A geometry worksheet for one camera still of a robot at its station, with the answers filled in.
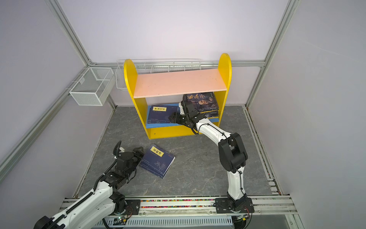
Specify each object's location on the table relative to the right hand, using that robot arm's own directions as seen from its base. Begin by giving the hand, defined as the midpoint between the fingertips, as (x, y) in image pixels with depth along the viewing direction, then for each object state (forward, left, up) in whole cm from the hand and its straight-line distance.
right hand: (173, 119), depth 90 cm
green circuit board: (-52, +26, -19) cm, 61 cm away
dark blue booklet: (-1, +9, -1) cm, 9 cm away
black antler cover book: (+4, -25, 0) cm, 25 cm away
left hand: (-19, +18, -8) cm, 28 cm away
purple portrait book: (+10, -19, +6) cm, 23 cm away
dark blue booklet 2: (-22, +10, -16) cm, 28 cm away
